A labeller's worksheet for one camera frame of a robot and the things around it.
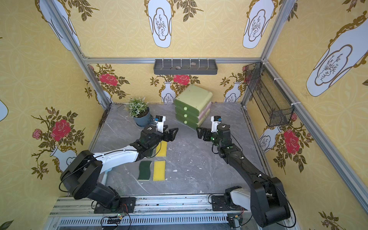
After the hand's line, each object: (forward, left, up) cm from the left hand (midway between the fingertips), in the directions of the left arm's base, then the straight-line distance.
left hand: (174, 127), depth 85 cm
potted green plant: (+16, +24, 0) cm, 29 cm away
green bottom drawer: (+10, -12, -12) cm, 20 cm away
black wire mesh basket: (+7, -59, +10) cm, 60 cm away
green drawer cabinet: (+13, -11, +5) cm, 18 cm away
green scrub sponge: (-19, +18, -17) cm, 31 cm away
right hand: (-2, -16, 0) cm, 16 cm away
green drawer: (+14, -8, -5) cm, 17 cm away
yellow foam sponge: (-19, +10, -17) cm, 27 cm away
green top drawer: (+14, -8, +2) cm, 16 cm away
